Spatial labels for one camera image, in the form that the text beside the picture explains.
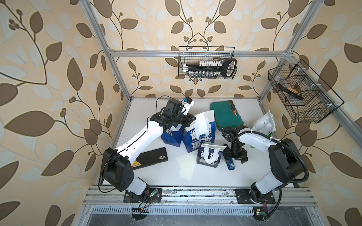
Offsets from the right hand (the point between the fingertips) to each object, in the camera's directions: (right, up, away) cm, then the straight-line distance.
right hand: (234, 162), depth 84 cm
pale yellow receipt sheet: (-28, -2, +3) cm, 29 cm away
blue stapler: (-3, +1, -1) cm, 4 cm away
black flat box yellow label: (-51, +1, +3) cm, 51 cm away
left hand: (-25, +28, -6) cm, 38 cm away
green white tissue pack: (+17, +23, -3) cm, 29 cm away
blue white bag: (-36, +16, -2) cm, 40 cm away
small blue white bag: (-16, +7, -8) cm, 19 cm away
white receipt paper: (-20, +23, -3) cm, 30 cm away
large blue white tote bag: (-26, +14, -1) cm, 29 cm away
